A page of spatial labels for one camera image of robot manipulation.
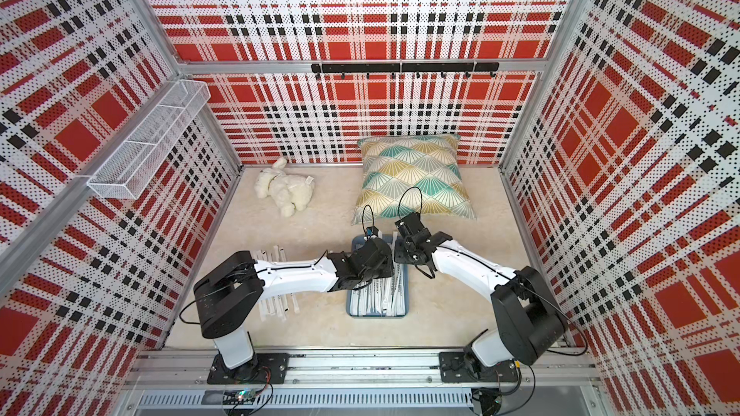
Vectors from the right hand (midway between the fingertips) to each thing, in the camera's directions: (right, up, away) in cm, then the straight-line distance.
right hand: (406, 251), depth 88 cm
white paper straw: (-3, -12, -2) cm, 13 cm away
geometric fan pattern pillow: (0, +25, +7) cm, 25 cm away
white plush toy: (-41, +18, +13) cm, 47 cm away
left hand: (-3, -3, -1) cm, 5 cm away
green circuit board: (-40, -31, -19) cm, 54 cm away
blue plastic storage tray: (-7, -13, -3) cm, 16 cm away
